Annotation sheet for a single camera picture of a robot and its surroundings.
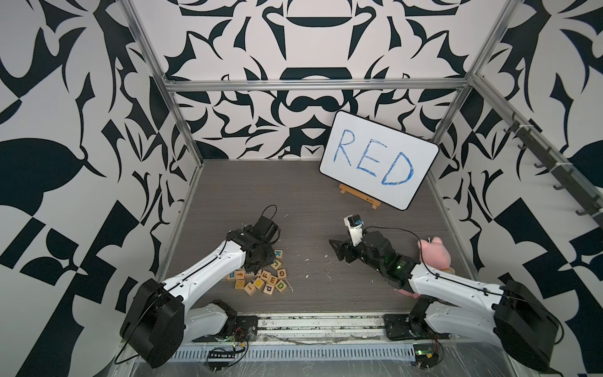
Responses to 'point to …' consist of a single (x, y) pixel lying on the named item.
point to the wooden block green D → (280, 286)
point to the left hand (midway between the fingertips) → (267, 255)
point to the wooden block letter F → (265, 275)
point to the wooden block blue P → (232, 276)
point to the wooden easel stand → (360, 195)
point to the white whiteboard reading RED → (385, 162)
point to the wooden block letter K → (279, 254)
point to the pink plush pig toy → (433, 253)
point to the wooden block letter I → (250, 288)
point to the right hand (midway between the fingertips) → (338, 233)
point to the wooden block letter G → (282, 273)
